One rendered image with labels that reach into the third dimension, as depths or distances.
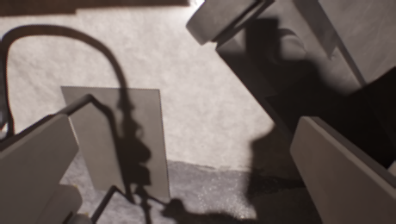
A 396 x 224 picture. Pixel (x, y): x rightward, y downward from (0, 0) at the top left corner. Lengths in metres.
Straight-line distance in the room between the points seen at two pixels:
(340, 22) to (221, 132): 0.38
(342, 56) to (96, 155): 0.72
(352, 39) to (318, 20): 0.07
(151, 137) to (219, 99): 0.24
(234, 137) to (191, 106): 0.16
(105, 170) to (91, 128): 0.17
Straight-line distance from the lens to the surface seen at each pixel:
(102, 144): 0.73
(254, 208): 0.81
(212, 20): 0.31
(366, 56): 0.40
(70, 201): 0.49
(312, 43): 0.31
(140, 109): 0.59
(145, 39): 0.54
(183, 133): 0.60
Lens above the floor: 0.50
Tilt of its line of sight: 63 degrees down
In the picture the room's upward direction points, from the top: 165 degrees counter-clockwise
